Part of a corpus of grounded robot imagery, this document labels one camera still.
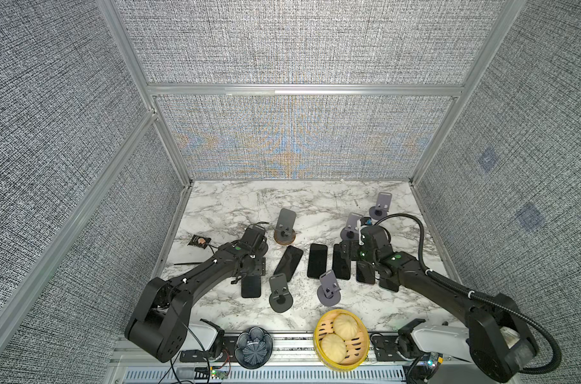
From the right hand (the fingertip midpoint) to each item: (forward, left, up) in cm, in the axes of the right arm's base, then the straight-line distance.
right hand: (351, 238), depth 87 cm
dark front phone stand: (-19, +26, -8) cm, 33 cm away
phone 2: (-4, +12, -10) cm, 16 cm away
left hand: (-8, +34, -7) cm, 36 cm away
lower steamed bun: (-34, +10, -3) cm, 36 cm away
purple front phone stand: (-18, +9, -5) cm, 21 cm away
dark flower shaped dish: (-33, +34, -8) cm, 48 cm away
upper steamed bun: (-28, +6, -3) cm, 29 cm away
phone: (-16, +36, -5) cm, 40 cm away
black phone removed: (-9, -6, -12) cm, 16 cm away
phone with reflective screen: (-8, +3, -7) cm, 12 cm away
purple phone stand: (+19, -18, -10) cm, 28 cm away
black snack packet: (+4, +59, -9) cm, 60 cm away
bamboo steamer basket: (-34, +2, -7) cm, 35 cm away
